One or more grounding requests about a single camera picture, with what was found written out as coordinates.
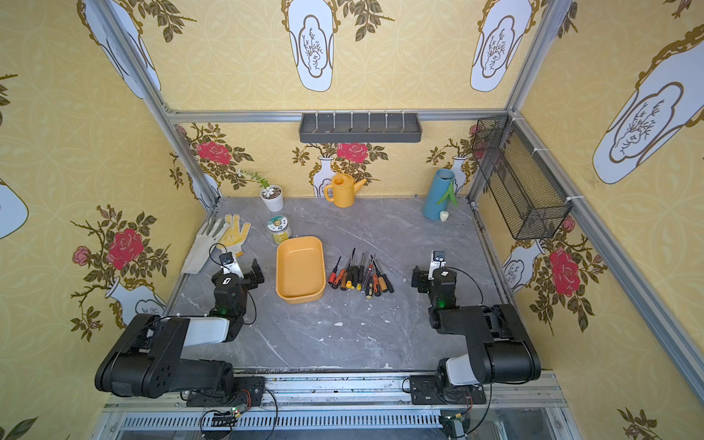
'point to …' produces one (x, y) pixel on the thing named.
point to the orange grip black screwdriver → (380, 279)
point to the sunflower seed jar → (277, 225)
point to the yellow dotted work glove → (234, 236)
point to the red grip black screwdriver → (332, 277)
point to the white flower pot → (272, 196)
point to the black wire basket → (528, 197)
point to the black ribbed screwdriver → (387, 282)
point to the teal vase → (434, 207)
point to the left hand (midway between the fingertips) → (230, 265)
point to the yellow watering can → (343, 189)
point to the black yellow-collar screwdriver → (355, 272)
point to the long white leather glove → (202, 246)
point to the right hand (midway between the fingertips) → (438, 267)
